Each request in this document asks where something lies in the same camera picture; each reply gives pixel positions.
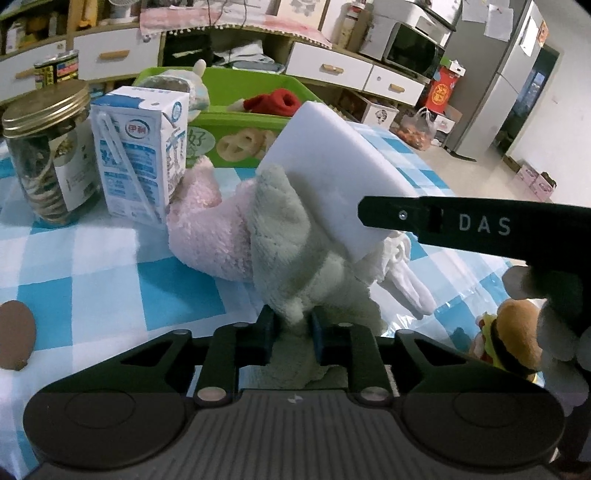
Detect grey plush slipper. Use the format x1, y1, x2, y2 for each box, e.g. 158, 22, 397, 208
245, 164, 386, 390

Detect pink plush slipper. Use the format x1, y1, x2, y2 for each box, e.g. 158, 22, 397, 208
166, 156, 256, 283

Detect white foam sponge block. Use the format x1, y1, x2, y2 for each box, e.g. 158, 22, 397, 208
257, 101, 418, 263

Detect white cotton glove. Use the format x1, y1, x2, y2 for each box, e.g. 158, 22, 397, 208
355, 231, 436, 319

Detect plush hamburger toy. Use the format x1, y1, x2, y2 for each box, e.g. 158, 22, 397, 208
469, 299, 542, 382

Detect blue white checkered cloth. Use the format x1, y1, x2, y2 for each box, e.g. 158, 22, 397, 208
0, 120, 551, 480

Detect plastic bag of oranges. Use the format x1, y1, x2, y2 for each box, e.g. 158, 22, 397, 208
396, 107, 436, 151

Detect red gift box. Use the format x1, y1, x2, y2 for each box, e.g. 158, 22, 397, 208
421, 66, 461, 114

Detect grey refrigerator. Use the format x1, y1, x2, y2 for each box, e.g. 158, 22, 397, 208
445, 1, 546, 161

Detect white storage crate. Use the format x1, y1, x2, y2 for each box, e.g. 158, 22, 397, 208
349, 92, 400, 130

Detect brown round coaster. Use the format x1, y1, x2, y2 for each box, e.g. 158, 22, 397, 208
0, 300, 36, 371

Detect blue white milk carton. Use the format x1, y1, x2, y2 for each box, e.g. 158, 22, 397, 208
90, 86, 189, 227

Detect green plastic cookie bin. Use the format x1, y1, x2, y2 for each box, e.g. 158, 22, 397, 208
132, 67, 325, 169

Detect black microwave oven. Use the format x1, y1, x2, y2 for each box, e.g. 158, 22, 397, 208
383, 23, 444, 78

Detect red white santa plush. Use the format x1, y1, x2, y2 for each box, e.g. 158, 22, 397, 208
226, 88, 301, 117

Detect white printer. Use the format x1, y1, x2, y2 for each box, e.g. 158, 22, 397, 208
373, 0, 462, 31

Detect glass jar gold lid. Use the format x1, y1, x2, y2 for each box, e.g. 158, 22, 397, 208
2, 79, 100, 226

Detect wooden tv cabinet white drawers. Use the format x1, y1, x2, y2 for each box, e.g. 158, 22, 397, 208
1, 1, 428, 106

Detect black yellow tin can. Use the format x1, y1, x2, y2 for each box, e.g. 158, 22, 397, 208
34, 49, 79, 90

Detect pink table runner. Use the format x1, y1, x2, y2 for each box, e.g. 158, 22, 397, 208
139, 2, 332, 49

